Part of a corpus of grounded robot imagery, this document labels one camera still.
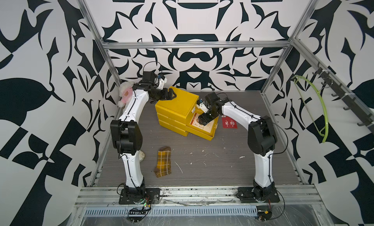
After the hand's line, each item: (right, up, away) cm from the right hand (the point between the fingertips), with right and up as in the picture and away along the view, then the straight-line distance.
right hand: (203, 116), depth 96 cm
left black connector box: (-35, -46, -25) cm, 63 cm away
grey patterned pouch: (-36, -22, -11) cm, 44 cm away
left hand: (-21, +14, -5) cm, 26 cm away
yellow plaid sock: (-24, -25, -11) cm, 36 cm away
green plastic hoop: (+53, -6, -26) cm, 59 cm away
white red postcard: (-5, -3, -3) cm, 6 cm away
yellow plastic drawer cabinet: (-17, +2, -16) cm, 23 cm away
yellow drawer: (-2, -8, -11) cm, 14 cm away
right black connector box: (+26, -44, -25) cm, 57 cm away
